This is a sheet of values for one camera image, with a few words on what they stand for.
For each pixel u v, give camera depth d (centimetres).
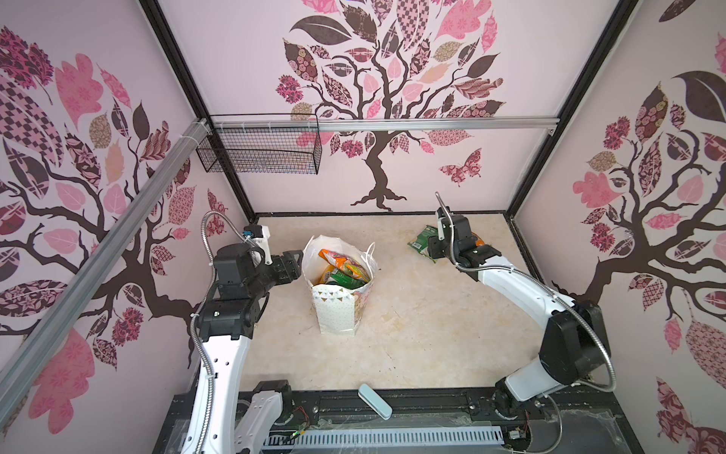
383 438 70
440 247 77
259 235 60
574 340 44
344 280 81
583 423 72
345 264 79
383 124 94
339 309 74
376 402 72
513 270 54
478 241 108
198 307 47
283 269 59
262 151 122
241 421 54
